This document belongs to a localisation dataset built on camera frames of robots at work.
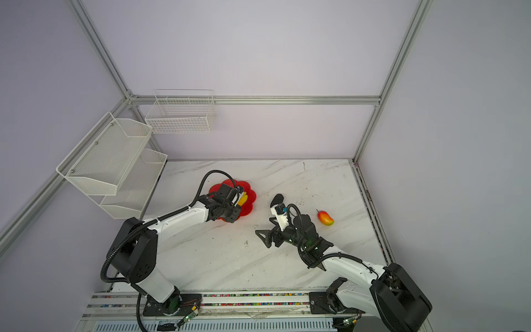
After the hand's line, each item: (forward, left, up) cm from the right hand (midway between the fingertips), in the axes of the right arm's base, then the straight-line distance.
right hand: (263, 225), depth 78 cm
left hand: (+10, +15, -7) cm, 20 cm away
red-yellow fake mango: (+10, -27, -12) cm, 32 cm away
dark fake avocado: (+21, -5, -12) cm, 25 cm away
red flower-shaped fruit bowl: (+15, +9, -10) cm, 20 cm away
